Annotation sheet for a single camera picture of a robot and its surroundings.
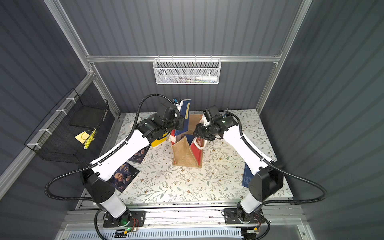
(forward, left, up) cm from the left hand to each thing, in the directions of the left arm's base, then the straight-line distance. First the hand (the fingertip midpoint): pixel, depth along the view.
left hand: (185, 118), depth 74 cm
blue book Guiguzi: (-17, -36, -31) cm, 50 cm away
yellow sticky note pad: (-7, +51, -6) cm, 52 cm away
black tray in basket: (+6, +54, -4) cm, 54 cm away
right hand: (-3, -7, -9) cm, 11 cm away
